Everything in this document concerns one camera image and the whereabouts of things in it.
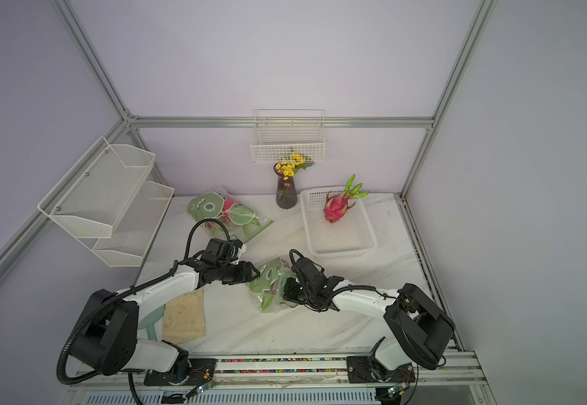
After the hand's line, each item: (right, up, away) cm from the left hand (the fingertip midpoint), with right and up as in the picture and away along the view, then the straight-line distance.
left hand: (253, 277), depth 88 cm
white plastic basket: (+39, +15, +17) cm, 45 cm away
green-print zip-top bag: (+6, -2, -5) cm, 8 cm away
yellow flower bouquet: (+12, +42, +10) cm, 45 cm away
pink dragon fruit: (+8, -1, -9) cm, 13 cm away
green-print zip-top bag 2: (-8, +19, +16) cm, 27 cm away
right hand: (+11, -6, -3) cm, 13 cm away
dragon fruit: (-14, +28, +17) cm, 35 cm away
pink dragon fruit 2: (+32, +27, +17) cm, 45 cm away
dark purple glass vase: (+10, +33, +21) cm, 40 cm away
